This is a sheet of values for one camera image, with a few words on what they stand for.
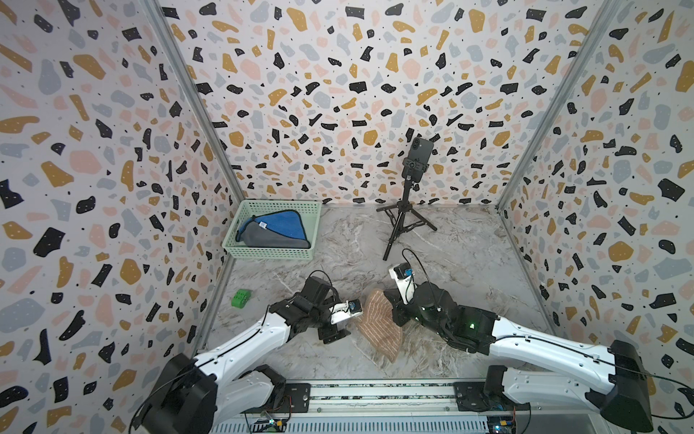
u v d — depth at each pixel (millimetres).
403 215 1012
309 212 1170
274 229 1127
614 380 407
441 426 780
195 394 393
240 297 897
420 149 883
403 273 616
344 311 697
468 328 524
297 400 731
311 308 640
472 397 749
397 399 761
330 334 719
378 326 876
